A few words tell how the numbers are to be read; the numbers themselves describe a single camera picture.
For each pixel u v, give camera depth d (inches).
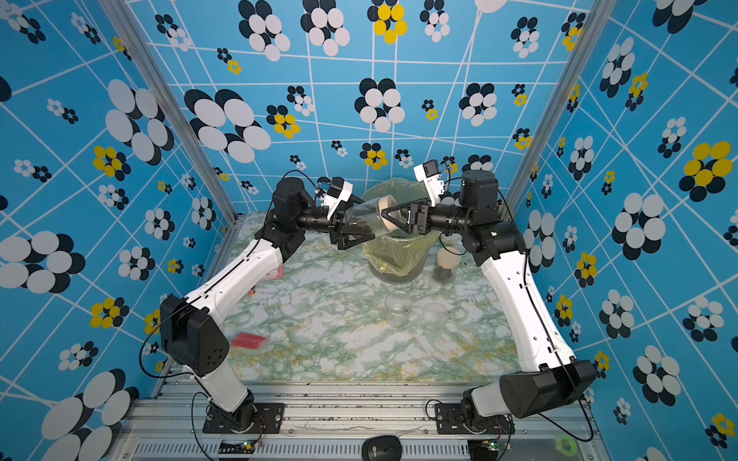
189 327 19.0
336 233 24.2
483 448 27.6
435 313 36.9
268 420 29.0
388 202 23.8
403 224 22.7
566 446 27.7
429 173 21.9
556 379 14.8
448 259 35.9
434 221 21.9
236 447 28.2
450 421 28.5
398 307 36.6
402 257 31.7
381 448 26.8
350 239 24.9
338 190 22.4
